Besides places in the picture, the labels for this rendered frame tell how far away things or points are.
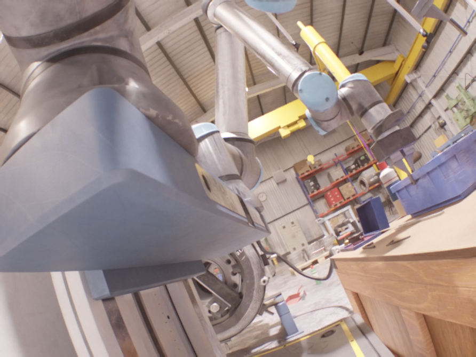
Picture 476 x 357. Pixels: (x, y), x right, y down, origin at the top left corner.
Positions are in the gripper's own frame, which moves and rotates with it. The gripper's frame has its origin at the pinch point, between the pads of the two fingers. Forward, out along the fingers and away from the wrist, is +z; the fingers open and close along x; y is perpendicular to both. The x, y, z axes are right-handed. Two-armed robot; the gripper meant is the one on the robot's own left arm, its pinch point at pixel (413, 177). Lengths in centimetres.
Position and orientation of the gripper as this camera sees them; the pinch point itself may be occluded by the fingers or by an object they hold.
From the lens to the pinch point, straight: 79.2
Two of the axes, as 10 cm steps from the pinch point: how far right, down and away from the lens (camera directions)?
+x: -9.1, 4.1, -0.3
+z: 4.0, 8.6, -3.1
